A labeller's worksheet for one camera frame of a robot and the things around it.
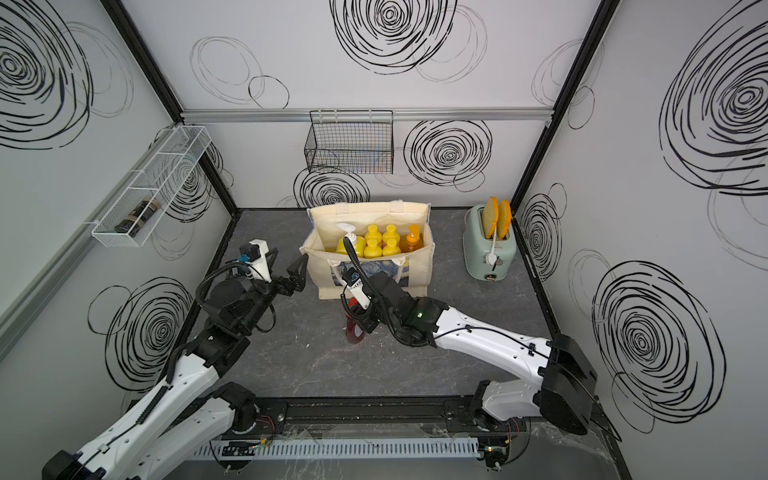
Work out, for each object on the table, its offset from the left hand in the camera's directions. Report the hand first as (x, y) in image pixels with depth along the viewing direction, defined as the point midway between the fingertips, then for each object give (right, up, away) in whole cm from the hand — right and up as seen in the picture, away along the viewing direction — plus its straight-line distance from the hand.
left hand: (290, 253), depth 71 cm
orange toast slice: (+58, +9, +18) cm, 62 cm away
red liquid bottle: (+14, -21, +8) cm, 27 cm away
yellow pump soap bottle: (+15, +2, +12) cm, 19 cm away
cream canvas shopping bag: (+30, -6, +13) cm, 34 cm away
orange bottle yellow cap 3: (+24, +1, +11) cm, 27 cm away
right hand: (+15, -13, +3) cm, 20 cm away
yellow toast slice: (+55, +11, +21) cm, 60 cm away
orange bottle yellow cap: (+19, +5, +14) cm, 24 cm away
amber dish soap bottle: (+31, +4, +12) cm, 33 cm away
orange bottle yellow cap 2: (+24, +5, +13) cm, 28 cm away
